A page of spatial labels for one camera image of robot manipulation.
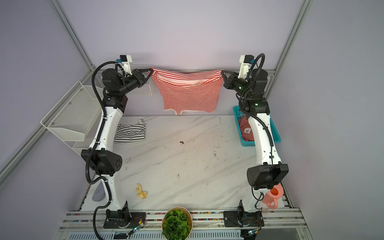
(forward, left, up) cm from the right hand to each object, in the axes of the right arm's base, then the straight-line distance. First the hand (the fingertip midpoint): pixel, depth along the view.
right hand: (219, 71), depth 65 cm
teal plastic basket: (+17, -19, -42) cm, 49 cm away
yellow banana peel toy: (-38, +40, -50) cm, 75 cm away
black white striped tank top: (+4, +60, -49) cm, 78 cm away
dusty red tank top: (+5, -24, -48) cm, 54 cm away
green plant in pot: (-52, +19, -42) cm, 69 cm away
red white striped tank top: (+10, +11, -18) cm, 23 cm away
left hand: (+4, +31, -1) cm, 31 cm away
